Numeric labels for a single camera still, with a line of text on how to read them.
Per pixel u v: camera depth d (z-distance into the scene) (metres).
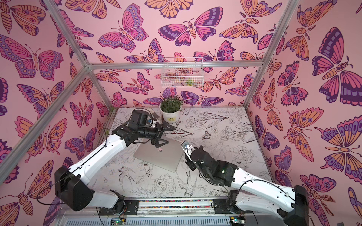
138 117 0.59
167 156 0.92
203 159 0.49
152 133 0.65
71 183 0.40
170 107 0.96
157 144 0.71
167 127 0.67
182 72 0.96
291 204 0.40
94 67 0.93
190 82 1.08
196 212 0.73
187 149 0.58
